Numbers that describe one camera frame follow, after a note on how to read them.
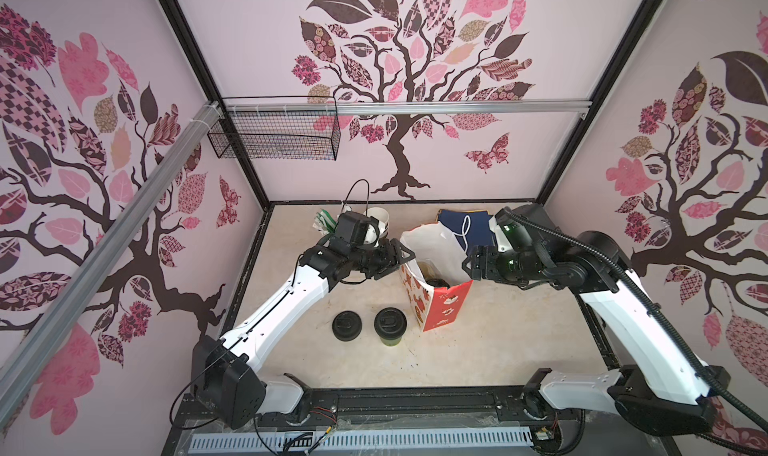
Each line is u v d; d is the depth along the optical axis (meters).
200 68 0.80
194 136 0.79
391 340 0.76
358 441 0.70
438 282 0.82
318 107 0.91
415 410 0.75
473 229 0.73
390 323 0.76
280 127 0.95
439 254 0.90
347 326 0.85
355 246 0.61
